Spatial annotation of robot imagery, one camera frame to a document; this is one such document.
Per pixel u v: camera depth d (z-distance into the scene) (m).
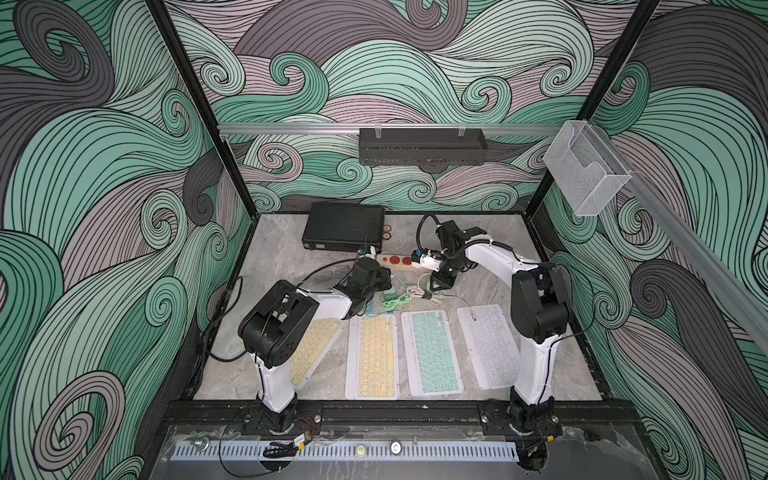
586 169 0.79
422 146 0.96
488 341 0.86
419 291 0.92
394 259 1.03
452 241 0.72
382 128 0.93
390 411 0.76
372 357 0.83
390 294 0.94
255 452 0.70
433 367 0.82
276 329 0.49
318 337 0.87
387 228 1.16
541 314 0.52
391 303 0.92
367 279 0.74
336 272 1.01
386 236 1.14
